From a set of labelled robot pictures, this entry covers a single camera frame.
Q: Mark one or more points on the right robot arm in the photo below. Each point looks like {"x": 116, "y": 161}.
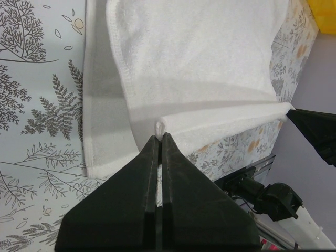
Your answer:
{"x": 279, "y": 201}

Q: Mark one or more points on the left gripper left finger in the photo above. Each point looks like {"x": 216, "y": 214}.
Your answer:
{"x": 120, "y": 215}

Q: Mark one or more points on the white towel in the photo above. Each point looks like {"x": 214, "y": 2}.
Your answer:
{"x": 198, "y": 70}

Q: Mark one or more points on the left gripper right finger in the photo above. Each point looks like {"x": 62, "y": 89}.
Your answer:
{"x": 197, "y": 214}

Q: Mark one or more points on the yellow plastic tray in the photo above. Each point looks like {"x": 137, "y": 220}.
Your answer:
{"x": 324, "y": 14}

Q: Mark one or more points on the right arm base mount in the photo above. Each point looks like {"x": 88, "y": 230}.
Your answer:
{"x": 247, "y": 184}

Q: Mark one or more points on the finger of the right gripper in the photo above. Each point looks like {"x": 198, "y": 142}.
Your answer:
{"x": 319, "y": 129}

